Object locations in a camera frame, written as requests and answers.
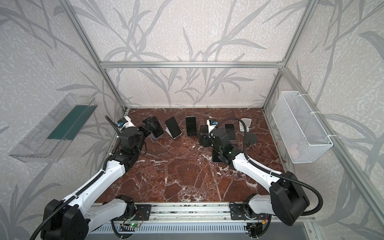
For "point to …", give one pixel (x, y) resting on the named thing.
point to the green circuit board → (134, 224)
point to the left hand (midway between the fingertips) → (149, 116)
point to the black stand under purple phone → (204, 130)
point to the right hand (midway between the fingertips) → (203, 127)
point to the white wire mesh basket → (302, 136)
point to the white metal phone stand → (167, 131)
